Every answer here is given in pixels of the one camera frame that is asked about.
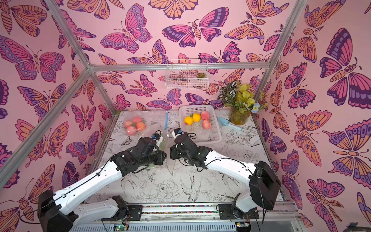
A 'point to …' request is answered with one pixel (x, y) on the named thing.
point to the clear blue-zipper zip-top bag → (147, 119)
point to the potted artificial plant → (236, 97)
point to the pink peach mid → (206, 124)
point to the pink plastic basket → (195, 130)
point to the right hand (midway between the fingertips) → (170, 147)
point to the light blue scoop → (225, 122)
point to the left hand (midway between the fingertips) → (168, 154)
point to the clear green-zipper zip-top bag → (165, 145)
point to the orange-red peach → (140, 126)
